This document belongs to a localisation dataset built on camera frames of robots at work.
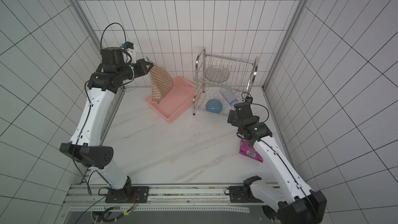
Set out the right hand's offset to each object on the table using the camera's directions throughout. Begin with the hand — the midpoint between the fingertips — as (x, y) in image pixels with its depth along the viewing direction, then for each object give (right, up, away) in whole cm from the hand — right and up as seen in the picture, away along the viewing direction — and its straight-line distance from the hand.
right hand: (234, 114), depth 78 cm
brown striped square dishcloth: (-39, +17, +5) cm, 43 cm away
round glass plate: (-8, +23, +12) cm, 27 cm away
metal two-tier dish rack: (-6, +17, +5) cm, 19 cm away
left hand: (-40, +23, -6) cm, 47 cm away
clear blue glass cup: (+2, +10, +23) cm, 25 cm away
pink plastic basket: (-32, +5, +21) cm, 39 cm away
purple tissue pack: (+8, -20, +5) cm, 22 cm away
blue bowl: (-9, +3, +23) cm, 25 cm away
